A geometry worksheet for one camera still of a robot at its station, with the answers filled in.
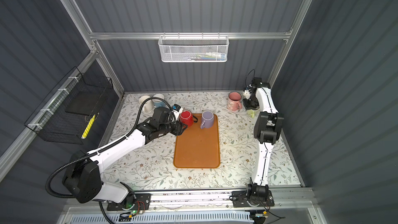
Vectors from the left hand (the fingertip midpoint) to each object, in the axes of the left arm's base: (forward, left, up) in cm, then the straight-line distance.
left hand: (183, 124), depth 84 cm
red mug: (+9, -1, -6) cm, 11 cm away
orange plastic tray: (-6, -6, -18) cm, 20 cm away
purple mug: (+7, -14, -7) cm, 18 cm away
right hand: (+14, -43, -6) cm, 46 cm away
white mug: (+21, +25, -8) cm, 34 cm away
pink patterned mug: (+19, -33, -6) cm, 39 cm away
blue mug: (+22, +18, -6) cm, 29 cm away
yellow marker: (-8, +41, +11) cm, 44 cm away
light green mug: (+9, -41, -4) cm, 43 cm away
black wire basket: (0, +54, +13) cm, 55 cm away
